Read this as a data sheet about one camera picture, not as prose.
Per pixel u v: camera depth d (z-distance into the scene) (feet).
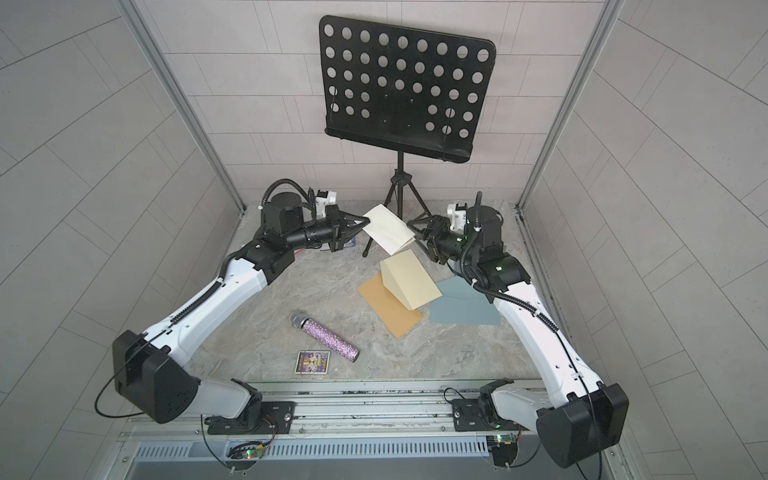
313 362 2.58
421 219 2.15
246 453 2.15
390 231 2.22
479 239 1.70
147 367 1.27
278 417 2.33
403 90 2.19
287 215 1.78
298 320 2.71
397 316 2.92
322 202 2.19
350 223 2.23
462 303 2.99
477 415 2.33
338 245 2.14
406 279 3.16
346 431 2.31
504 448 2.20
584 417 1.19
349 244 2.19
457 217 2.15
